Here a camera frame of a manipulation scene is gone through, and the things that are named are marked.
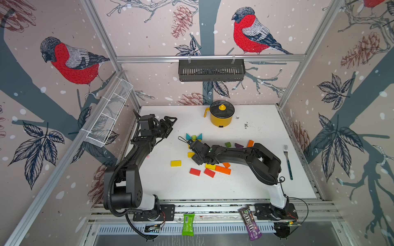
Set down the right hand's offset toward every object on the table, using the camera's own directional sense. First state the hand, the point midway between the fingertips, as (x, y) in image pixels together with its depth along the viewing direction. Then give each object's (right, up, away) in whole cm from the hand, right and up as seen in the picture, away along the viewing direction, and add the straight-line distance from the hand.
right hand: (200, 150), depth 95 cm
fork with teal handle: (+55, 0, 0) cm, 55 cm away
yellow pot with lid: (+15, +24, +12) cm, 31 cm away
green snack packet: (-5, -29, -26) cm, 40 cm away
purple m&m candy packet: (+24, -29, -26) cm, 46 cm away
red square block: (-3, -11, -7) cm, 13 cm away
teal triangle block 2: (0, +7, +8) cm, 11 cm away
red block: (+6, -11, -8) cm, 15 cm away
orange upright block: (+16, -8, -5) cm, 19 cm away
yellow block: (-15, -7, -4) cm, 17 cm away
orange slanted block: (+13, -10, -7) cm, 18 cm away
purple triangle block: (+25, +2, +3) cm, 25 cm away
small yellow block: (+6, -8, -7) cm, 12 cm away
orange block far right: (+34, +4, +5) cm, 35 cm away
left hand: (-13, +20, -9) cm, 25 cm away
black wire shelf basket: (+10, +55, +11) cm, 57 cm away
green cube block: (+18, +3, +4) cm, 19 cm away
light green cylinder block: (-4, +8, +6) cm, 11 cm away
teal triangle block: (-8, +8, +5) cm, 12 cm away
